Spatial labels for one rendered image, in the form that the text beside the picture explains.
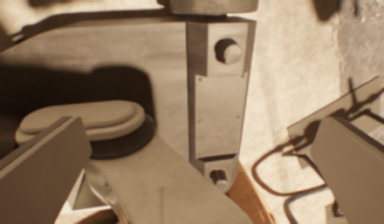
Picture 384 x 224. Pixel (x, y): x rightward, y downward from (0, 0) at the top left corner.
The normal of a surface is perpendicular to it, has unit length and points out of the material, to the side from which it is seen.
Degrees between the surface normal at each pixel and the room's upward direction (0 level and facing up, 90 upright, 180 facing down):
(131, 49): 0
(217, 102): 0
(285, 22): 0
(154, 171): 90
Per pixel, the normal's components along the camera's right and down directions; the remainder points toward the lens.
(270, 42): 0.18, 0.49
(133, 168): -0.01, -0.87
